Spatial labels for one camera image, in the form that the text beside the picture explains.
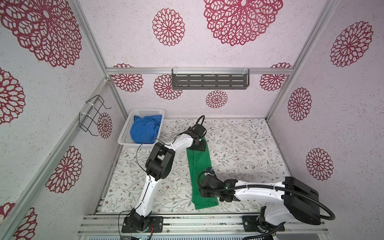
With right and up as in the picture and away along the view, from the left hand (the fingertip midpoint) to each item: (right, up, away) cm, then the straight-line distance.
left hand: (199, 149), depth 102 cm
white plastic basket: (-51, +7, 0) cm, 51 cm away
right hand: (-1, -20, -20) cm, 28 cm away
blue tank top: (-40, +13, +8) cm, 43 cm away
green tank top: (-1, -8, -10) cm, 13 cm away
